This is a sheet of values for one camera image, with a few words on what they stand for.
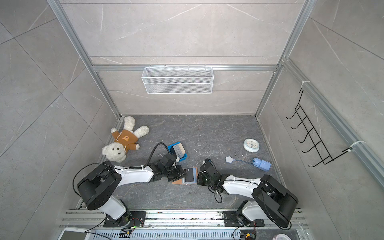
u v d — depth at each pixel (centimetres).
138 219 72
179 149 95
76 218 75
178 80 101
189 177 88
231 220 74
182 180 85
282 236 67
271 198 42
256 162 89
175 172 78
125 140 95
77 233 66
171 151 95
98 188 45
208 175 67
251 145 99
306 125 72
